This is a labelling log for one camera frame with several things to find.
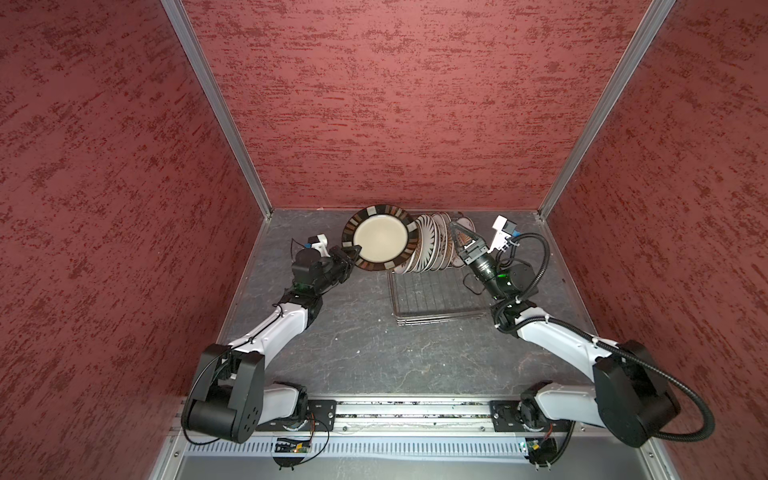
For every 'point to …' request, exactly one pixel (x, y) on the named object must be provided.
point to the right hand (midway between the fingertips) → (443, 231)
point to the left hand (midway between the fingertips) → (364, 251)
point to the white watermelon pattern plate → (413, 262)
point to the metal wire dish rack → (435, 296)
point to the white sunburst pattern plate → (427, 244)
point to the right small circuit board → (540, 451)
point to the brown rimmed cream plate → (387, 235)
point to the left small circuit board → (285, 445)
